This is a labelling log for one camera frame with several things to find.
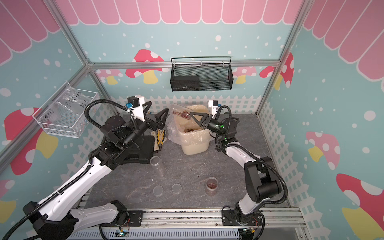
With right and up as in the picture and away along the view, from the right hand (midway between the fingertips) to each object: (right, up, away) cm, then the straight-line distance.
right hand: (190, 115), depth 70 cm
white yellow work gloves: (-23, -12, +36) cm, 44 cm away
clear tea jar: (-21, -30, +20) cm, 42 cm away
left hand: (-12, +2, -8) cm, 14 cm away
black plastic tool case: (-29, -22, +16) cm, 39 cm away
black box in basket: (-4, +22, +22) cm, 31 cm away
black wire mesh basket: (+5, +25, +22) cm, 34 cm away
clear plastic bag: (-61, +1, +4) cm, 61 cm away
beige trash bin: (+2, -12, +8) cm, 14 cm away
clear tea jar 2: (+11, -37, +12) cm, 41 cm away
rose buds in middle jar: (-3, +2, +6) cm, 7 cm away
